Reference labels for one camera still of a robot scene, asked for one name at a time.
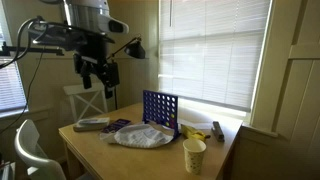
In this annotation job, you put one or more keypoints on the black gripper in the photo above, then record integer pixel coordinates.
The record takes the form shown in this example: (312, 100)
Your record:
(106, 72)

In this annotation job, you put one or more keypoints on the white towel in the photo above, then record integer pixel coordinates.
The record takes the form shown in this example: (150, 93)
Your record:
(142, 136)

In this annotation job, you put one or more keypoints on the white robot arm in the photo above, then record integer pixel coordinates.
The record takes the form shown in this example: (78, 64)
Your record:
(85, 33)

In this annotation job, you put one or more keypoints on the white wooden chair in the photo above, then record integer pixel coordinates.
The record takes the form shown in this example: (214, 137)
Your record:
(93, 97)

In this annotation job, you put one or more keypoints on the grey flat box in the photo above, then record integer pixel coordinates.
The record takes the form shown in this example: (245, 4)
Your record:
(91, 124)

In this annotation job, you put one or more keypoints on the purple book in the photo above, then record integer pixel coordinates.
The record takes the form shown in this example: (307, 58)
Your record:
(116, 125)

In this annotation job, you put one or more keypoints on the black desk lamp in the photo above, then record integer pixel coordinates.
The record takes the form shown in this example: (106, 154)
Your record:
(133, 48)

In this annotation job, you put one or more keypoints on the blue connect four grid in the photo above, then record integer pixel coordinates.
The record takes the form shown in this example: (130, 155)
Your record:
(162, 109)

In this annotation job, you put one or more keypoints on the small side window blinds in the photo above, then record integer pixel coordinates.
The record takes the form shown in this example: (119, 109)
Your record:
(12, 97)

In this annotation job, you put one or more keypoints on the yellow banana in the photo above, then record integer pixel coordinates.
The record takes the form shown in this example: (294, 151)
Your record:
(191, 132)

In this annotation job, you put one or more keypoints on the white plastic chair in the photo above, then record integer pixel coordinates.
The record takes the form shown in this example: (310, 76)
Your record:
(39, 165)

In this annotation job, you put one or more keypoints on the white dotted paper cup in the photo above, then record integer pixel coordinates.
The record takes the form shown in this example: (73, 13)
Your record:
(193, 152)

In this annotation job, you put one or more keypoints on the white window blinds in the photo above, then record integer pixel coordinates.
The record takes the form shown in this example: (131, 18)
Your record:
(209, 50)

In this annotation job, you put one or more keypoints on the grey stapler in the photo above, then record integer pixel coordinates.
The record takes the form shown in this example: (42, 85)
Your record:
(218, 131)

